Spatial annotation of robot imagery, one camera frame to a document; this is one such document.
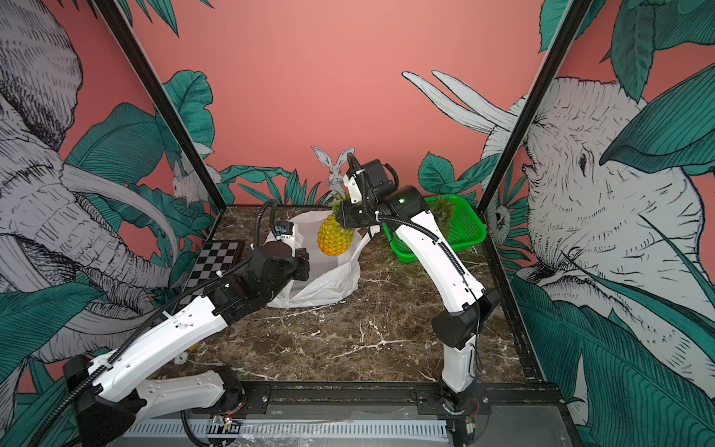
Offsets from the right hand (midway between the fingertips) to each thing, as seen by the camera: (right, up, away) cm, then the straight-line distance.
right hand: (336, 212), depth 71 cm
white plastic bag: (-1, -18, +5) cm, 19 cm away
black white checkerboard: (-49, -15, +29) cm, 59 cm away
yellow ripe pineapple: (-1, -7, +2) cm, 7 cm away
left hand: (-8, -9, +1) cm, 12 cm away
